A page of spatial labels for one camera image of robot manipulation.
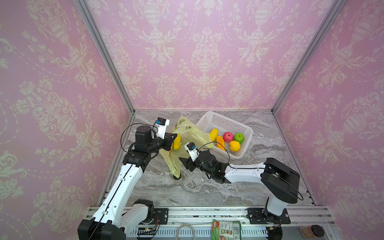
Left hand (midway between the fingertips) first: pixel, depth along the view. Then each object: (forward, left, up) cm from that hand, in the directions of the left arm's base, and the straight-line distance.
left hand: (176, 135), depth 74 cm
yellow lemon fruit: (+16, -22, -20) cm, 34 cm away
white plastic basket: (+29, -21, -22) cm, 42 cm away
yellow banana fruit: (+10, +3, -22) cm, 24 cm away
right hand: (-4, -3, -12) cm, 13 cm away
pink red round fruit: (+13, -31, -19) cm, 39 cm away
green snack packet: (-36, -24, -23) cm, 49 cm away
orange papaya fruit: (+12, -26, -21) cm, 35 cm away
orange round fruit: (+7, -34, -20) cm, 40 cm away
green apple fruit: (+13, -38, -19) cm, 44 cm away
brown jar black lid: (-36, -60, -15) cm, 72 cm away
